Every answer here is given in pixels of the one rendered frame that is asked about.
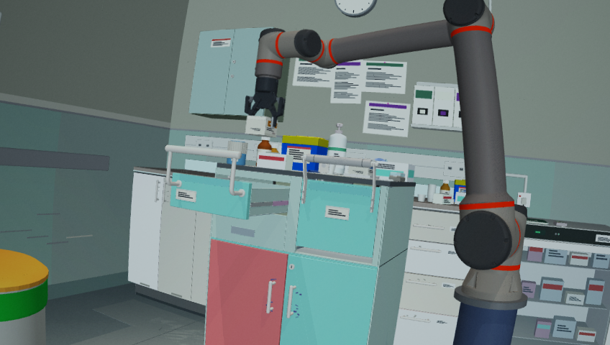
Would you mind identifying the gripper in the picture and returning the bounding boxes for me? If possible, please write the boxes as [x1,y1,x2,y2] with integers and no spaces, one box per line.
[244,75,286,129]

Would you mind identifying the white vial box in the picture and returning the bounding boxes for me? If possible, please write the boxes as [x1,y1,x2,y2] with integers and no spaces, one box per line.
[245,116,278,137]

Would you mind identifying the teal cart drawer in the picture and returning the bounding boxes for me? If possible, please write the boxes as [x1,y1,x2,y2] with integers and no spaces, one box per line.
[169,172,291,221]

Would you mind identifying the teal tip-out bin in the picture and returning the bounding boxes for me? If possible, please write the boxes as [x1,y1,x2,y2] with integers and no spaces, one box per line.
[295,177,382,259]

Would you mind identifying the teal medication cart body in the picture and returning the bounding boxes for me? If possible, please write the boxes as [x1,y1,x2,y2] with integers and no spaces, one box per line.
[204,164,416,345]

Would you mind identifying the pink cart door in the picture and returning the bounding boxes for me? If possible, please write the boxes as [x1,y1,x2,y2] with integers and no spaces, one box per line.
[204,239,289,345]

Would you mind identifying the teal cart door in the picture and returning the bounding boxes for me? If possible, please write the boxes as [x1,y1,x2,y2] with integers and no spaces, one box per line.
[279,263,379,345]

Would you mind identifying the white drawer unit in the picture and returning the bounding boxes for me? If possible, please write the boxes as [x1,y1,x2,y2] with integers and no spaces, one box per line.
[393,200,478,345]

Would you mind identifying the waste bin yellow lid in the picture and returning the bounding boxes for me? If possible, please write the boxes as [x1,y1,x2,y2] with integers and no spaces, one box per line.
[0,248,50,345]

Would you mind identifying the blue-grey box red label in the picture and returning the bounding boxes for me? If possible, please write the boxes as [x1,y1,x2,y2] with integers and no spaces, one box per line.
[539,277,565,303]
[585,279,606,307]

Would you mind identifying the clear ribbed jar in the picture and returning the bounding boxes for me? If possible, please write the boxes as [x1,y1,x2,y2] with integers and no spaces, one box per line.
[227,140,249,166]

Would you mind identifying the white pump bottle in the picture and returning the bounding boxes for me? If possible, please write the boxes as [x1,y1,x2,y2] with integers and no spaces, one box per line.
[327,122,348,175]

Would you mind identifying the white poster purple header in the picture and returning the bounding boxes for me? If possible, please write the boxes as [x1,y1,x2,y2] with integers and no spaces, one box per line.
[330,60,363,105]
[363,101,411,138]

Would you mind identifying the white base cabinet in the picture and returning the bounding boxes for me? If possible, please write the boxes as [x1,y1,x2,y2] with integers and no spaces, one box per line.
[127,166,218,316]

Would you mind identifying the black device green light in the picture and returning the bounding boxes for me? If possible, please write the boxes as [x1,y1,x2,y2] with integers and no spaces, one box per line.
[523,218,610,247]

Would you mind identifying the grey shelf unit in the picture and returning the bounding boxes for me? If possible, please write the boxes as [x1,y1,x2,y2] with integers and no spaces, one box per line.
[512,238,610,345]

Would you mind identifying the pale blue wall cupboard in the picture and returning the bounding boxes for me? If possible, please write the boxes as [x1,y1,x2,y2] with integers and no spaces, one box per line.
[188,26,293,123]

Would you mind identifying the white bar handle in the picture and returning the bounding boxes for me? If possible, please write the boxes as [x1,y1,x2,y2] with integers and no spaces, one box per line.
[301,153,378,213]
[164,144,246,198]

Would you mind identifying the white wall clock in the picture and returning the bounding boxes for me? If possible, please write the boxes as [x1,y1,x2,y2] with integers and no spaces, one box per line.
[334,0,378,17]

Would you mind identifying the white wall socket strip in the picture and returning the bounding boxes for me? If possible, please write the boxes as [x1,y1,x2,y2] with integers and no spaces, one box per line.
[183,134,470,180]

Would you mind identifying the white wall dispenser panel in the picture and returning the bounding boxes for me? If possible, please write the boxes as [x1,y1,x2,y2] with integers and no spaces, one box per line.
[411,83,463,132]

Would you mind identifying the grey wall rail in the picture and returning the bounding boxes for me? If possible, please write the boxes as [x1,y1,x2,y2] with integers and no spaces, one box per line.
[0,146,111,171]

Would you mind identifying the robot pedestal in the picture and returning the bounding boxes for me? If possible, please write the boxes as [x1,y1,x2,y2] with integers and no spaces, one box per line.
[452,300,520,345]

